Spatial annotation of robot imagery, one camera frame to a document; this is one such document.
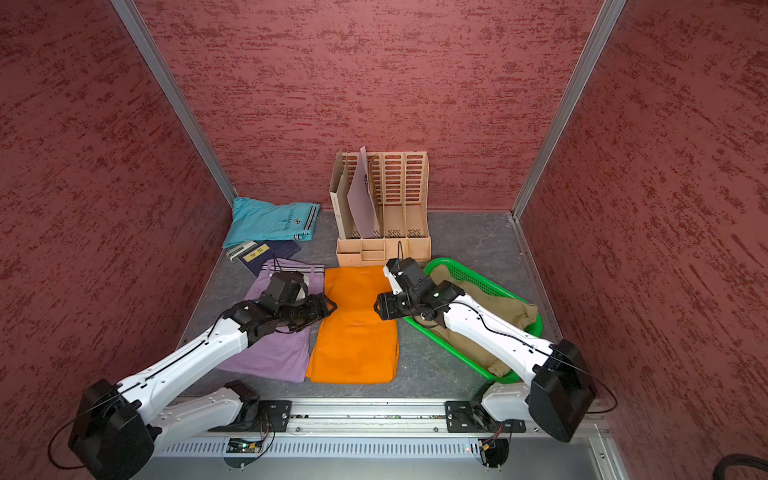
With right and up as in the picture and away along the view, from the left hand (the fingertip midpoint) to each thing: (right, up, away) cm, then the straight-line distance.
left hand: (327, 317), depth 81 cm
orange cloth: (+7, -9, +3) cm, 11 cm away
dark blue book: (-28, +18, +26) cm, 42 cm away
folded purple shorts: (-13, -11, +2) cm, 17 cm away
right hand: (+16, +2, -2) cm, 16 cm away
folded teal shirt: (-35, +29, +34) cm, 57 cm away
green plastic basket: (+37, -9, -5) cm, 38 cm away
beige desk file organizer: (+21, +43, +33) cm, 58 cm away
